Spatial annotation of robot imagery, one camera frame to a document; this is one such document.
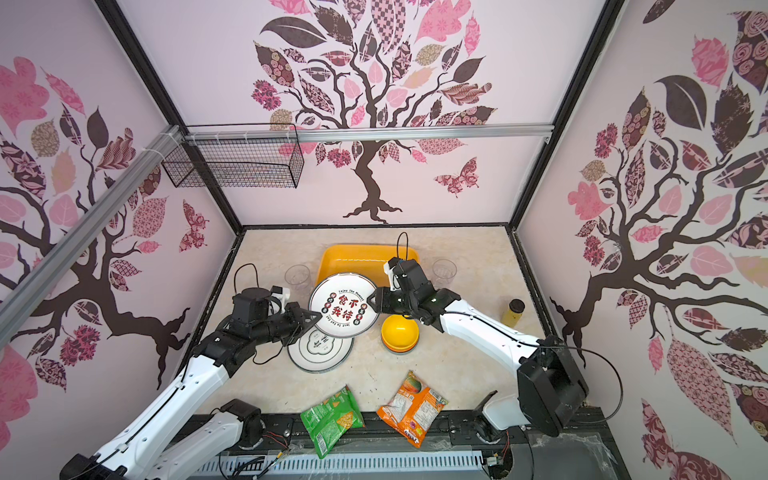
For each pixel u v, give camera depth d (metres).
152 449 0.41
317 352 0.85
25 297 0.50
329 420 0.72
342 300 0.79
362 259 1.10
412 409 0.74
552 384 0.41
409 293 0.62
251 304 0.57
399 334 0.88
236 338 0.57
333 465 0.70
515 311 0.85
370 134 0.90
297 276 1.00
